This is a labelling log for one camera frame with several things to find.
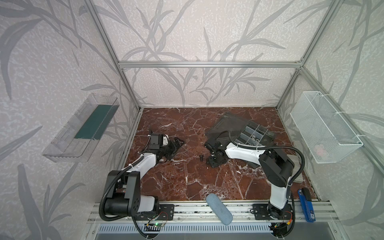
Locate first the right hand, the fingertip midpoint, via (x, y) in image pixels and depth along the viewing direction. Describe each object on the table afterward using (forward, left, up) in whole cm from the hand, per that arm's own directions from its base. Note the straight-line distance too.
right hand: (213, 158), depth 92 cm
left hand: (+7, +18, +10) cm, 22 cm away
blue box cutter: (-23, -45, +4) cm, 51 cm away
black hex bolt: (+1, +8, 0) cm, 8 cm away
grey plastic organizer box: (+21, -20, +1) cm, 29 cm away
